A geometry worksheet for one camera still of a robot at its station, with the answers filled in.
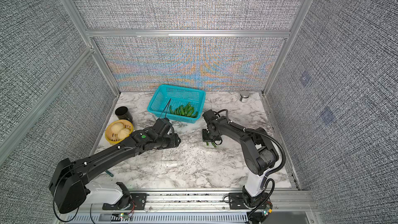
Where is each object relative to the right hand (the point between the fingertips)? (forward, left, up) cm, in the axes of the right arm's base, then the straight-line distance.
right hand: (205, 135), depth 92 cm
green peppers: (+20, +11, -2) cm, 23 cm away
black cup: (+14, +52, +4) cm, 54 cm away
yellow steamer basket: (-1, +55, -1) cm, 55 cm away
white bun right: (0, +48, +3) cm, 48 cm away
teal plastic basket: (+33, +18, -1) cm, 37 cm away
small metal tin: (+31, -28, 0) cm, 42 cm away
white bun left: (+4, +53, +3) cm, 53 cm away
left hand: (-8, +13, +9) cm, 18 cm away
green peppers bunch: (-5, -1, -3) cm, 5 cm away
